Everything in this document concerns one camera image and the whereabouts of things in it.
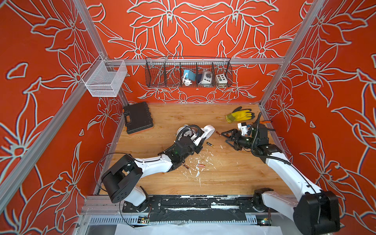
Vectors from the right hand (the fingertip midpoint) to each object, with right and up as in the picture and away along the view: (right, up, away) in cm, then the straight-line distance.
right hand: (221, 137), depth 76 cm
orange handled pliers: (+41, +7, +32) cm, 53 cm away
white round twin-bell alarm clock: (-20, +4, -7) cm, 21 cm away
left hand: (-9, +1, +4) cm, 10 cm away
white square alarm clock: (-6, +4, +1) cm, 8 cm away
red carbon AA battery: (-10, -18, +9) cm, 23 cm away
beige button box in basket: (+4, +36, +18) cm, 41 cm away
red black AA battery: (-18, -19, +9) cm, 28 cm away
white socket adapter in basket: (-6, +36, +15) cm, 40 cm away
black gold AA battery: (-3, -7, +19) cm, 20 cm away
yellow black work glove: (+23, +13, +34) cm, 43 cm away
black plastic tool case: (-54, +10, +27) cm, 61 cm away
